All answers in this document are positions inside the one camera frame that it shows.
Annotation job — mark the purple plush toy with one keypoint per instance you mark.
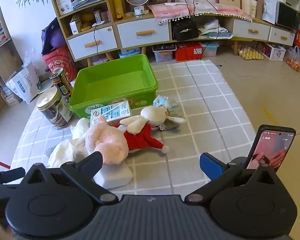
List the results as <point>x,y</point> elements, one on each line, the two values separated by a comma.
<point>51,35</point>

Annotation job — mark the bag of oranges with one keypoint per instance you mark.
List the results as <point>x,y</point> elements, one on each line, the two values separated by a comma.
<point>295,61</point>

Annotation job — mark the white sponge block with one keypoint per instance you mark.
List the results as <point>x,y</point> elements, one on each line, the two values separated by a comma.
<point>115,176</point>

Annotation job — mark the white mug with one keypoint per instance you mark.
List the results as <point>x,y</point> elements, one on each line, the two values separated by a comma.
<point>138,11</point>

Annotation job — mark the striped knit sock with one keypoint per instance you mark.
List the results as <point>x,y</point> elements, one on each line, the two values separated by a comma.
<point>165,102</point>

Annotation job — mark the black smartphone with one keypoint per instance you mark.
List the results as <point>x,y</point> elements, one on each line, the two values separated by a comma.
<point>270,145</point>

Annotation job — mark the red printed bag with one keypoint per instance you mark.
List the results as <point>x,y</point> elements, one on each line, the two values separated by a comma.
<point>57,60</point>

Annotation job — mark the pink tasselled runner cloth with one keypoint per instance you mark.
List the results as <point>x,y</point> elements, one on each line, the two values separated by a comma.
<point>202,10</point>

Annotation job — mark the yellow bottle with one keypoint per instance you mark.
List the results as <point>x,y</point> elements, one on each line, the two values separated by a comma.
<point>118,7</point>

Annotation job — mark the red and white plush toy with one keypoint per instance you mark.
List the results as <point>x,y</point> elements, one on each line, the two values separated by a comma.
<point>142,137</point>

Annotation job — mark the black microwave oven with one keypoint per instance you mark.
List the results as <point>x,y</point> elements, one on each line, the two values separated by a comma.
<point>287,16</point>

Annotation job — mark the glass jar with gold lid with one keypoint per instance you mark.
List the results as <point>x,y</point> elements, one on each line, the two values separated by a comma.
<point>52,110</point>

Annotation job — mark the white cardboard box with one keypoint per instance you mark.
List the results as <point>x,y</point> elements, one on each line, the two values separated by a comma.
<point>63,5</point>

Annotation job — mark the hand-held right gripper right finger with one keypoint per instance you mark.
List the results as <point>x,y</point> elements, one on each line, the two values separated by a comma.
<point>211,165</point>

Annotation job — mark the black and yellow tin can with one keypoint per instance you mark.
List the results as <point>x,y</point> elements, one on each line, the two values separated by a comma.
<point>62,85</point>

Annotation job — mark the yellow egg tray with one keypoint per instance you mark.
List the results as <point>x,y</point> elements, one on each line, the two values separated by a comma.
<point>251,53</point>

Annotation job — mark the white crate with red print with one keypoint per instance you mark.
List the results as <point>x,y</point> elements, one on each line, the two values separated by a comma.
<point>271,51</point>

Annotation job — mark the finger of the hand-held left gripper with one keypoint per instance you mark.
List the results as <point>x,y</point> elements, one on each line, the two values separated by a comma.
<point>10,175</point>

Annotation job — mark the white paper bag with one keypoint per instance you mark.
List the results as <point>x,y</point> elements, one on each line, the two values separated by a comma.
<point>25,82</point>

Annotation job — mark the cream rabbit plush toy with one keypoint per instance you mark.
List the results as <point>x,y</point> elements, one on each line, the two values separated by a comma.
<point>152,116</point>

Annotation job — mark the red box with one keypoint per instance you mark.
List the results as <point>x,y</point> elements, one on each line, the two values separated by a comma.
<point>188,52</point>

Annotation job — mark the black bag on shelf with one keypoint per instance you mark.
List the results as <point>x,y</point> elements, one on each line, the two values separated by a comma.
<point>185,31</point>

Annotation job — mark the clear storage box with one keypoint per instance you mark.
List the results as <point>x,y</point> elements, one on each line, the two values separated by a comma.
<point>164,53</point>

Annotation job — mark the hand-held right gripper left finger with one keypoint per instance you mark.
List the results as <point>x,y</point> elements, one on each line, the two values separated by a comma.
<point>92,160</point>

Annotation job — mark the pink plush toy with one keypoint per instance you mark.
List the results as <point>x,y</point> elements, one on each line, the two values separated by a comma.
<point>105,140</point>

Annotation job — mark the white cloth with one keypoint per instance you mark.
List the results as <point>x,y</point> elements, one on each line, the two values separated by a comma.
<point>65,150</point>

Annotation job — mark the blue and white milk carton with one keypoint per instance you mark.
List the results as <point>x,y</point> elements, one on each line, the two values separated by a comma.
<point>112,111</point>

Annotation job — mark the pile of folded cloths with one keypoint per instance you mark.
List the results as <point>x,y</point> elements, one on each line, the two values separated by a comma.
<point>215,30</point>

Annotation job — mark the green plastic bin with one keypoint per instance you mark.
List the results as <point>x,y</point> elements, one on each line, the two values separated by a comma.
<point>115,80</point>

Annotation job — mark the wooden cabinet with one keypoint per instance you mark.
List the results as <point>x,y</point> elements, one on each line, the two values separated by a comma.
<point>110,10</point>

